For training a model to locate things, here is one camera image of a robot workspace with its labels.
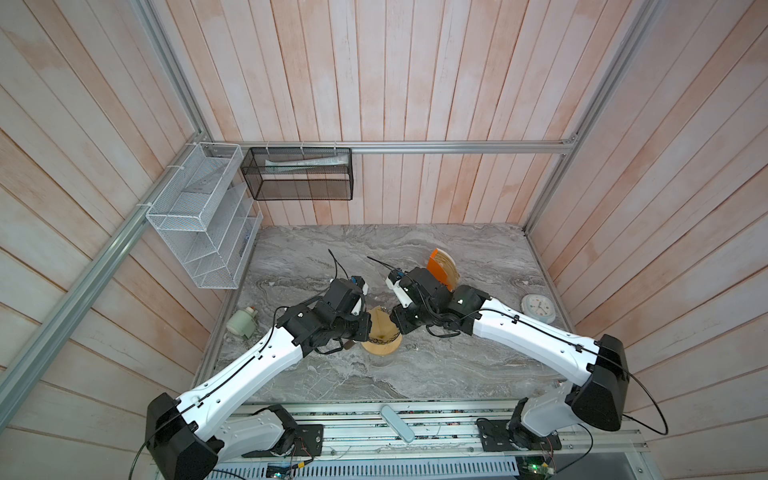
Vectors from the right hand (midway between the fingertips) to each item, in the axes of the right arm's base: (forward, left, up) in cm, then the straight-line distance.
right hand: (392, 316), depth 77 cm
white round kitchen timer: (+13, -48, -16) cm, 52 cm away
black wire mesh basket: (+53, +34, +7) cm, 64 cm away
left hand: (-4, +6, 0) cm, 8 cm away
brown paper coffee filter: (-1, +2, -5) cm, 5 cm away
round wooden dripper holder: (-7, +2, -5) cm, 9 cm away
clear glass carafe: (-6, +3, -16) cm, 18 cm away
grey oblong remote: (-24, -3, -15) cm, 28 cm away
